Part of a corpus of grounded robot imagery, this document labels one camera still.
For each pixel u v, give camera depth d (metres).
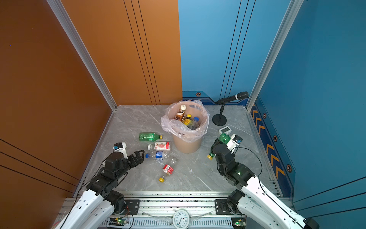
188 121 0.88
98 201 0.52
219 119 1.10
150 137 0.97
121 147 0.70
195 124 0.84
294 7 0.70
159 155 0.87
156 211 0.73
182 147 0.93
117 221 0.71
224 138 0.73
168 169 0.81
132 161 0.69
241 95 0.85
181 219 0.67
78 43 0.83
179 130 0.70
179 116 0.83
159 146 0.92
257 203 0.47
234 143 0.62
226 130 1.02
